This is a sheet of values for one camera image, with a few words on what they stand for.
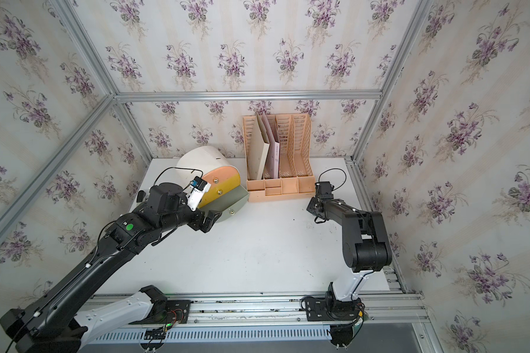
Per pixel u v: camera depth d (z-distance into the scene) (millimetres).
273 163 935
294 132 1112
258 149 1037
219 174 837
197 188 584
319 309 732
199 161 885
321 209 717
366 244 479
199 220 600
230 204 911
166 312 686
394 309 753
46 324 366
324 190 782
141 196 983
